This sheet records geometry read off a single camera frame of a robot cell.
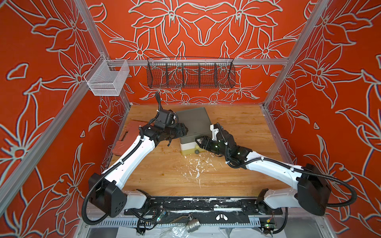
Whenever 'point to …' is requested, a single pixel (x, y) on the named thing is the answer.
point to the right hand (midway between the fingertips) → (196, 138)
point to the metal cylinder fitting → (193, 225)
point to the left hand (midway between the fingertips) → (184, 129)
